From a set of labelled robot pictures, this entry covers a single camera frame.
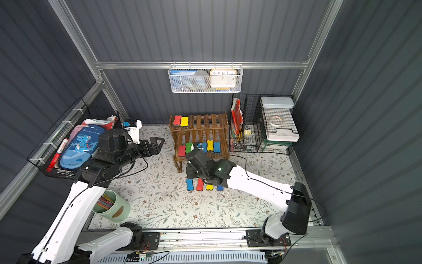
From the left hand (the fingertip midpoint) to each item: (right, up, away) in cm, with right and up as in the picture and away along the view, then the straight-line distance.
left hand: (155, 140), depth 66 cm
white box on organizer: (+64, +24, +38) cm, 78 cm away
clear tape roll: (+60, +11, +30) cm, 68 cm away
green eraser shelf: (+10, -3, +22) cm, 25 cm away
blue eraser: (+25, -4, +22) cm, 34 cm away
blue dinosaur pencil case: (-29, -2, -2) cm, 29 cm away
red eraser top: (+16, -25, +25) cm, 38 cm away
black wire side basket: (-40, +11, +11) cm, 43 cm away
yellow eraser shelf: (+22, -3, +20) cm, 30 cm away
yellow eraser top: (+21, -26, +23) cm, 40 cm away
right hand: (+14, -11, +7) cm, 19 cm away
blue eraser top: (+27, -26, +23) cm, 44 cm away
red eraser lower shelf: (+6, -6, +23) cm, 25 cm away
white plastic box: (+63, +3, +25) cm, 67 cm away
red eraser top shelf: (+5, +10, +18) cm, 21 cm away
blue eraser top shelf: (+10, -25, +25) cm, 37 cm away
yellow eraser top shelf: (+8, +9, +17) cm, 21 cm away
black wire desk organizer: (+55, +11, +39) cm, 68 cm away
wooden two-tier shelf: (+23, +6, +17) cm, 29 cm away
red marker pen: (-39, -6, -2) cm, 39 cm away
